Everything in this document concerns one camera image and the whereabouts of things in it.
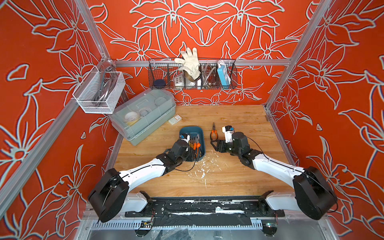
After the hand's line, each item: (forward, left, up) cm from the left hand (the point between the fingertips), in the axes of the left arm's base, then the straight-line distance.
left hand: (195, 150), depth 84 cm
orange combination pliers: (+2, -1, +2) cm, 3 cm away
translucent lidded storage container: (+18, +35, +8) cm, 40 cm away
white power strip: (+38, +13, +20) cm, 45 cm away
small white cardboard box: (+29, +17, -8) cm, 35 cm away
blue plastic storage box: (+19, +2, -7) cm, 21 cm away
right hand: (+4, -9, +3) cm, 10 cm away
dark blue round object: (+41, +27, +16) cm, 52 cm away
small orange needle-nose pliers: (+21, -14, -9) cm, 26 cm away
